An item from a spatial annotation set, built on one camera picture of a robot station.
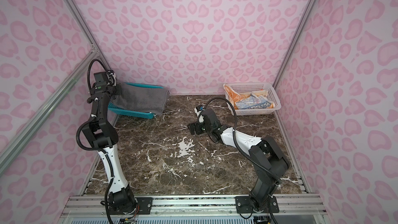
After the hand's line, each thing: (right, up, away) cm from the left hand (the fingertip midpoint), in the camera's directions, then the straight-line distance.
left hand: (114, 84), depth 99 cm
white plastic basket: (+102, -1, +15) cm, 103 cm away
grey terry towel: (+17, -9, +2) cm, 19 cm away
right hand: (+52, -23, -11) cm, 58 cm away
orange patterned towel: (+78, -7, +11) cm, 79 cm away
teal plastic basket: (+16, -19, +2) cm, 25 cm away
